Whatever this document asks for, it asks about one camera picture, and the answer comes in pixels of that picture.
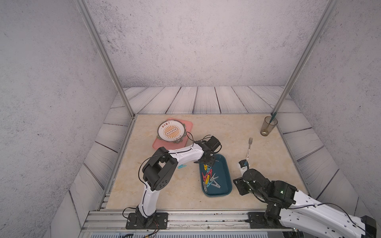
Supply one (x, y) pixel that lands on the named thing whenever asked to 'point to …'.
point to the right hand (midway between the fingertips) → (236, 181)
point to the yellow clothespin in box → (207, 179)
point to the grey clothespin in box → (213, 179)
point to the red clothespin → (210, 173)
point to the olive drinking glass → (267, 128)
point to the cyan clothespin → (181, 166)
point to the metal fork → (250, 141)
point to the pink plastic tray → (158, 143)
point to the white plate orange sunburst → (171, 130)
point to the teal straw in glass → (273, 116)
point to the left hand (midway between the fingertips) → (212, 163)
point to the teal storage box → (222, 167)
